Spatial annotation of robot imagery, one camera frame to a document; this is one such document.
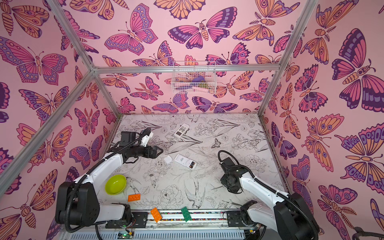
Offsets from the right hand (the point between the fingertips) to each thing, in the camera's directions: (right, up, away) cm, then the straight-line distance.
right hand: (224, 182), depth 85 cm
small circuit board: (-51, -21, -13) cm, 57 cm away
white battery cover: (-34, +11, +10) cm, 37 cm away
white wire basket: (-17, +64, +12) cm, 67 cm away
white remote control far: (-27, +28, +24) cm, 46 cm away
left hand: (-38, +19, +1) cm, 43 cm away
